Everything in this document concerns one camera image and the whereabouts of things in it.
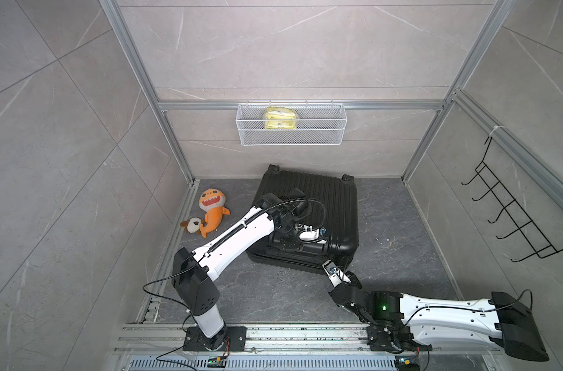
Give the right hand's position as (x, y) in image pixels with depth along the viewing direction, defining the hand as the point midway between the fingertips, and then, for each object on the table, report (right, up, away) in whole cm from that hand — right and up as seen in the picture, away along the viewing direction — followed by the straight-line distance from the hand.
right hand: (331, 276), depth 79 cm
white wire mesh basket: (-2, +60, +21) cm, 64 cm away
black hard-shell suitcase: (+4, +27, +6) cm, 28 cm away
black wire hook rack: (+50, +15, -21) cm, 56 cm away
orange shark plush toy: (-49, +26, +22) cm, 59 cm away
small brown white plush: (-56, +16, +20) cm, 62 cm away
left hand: (-11, +15, -2) cm, 19 cm away
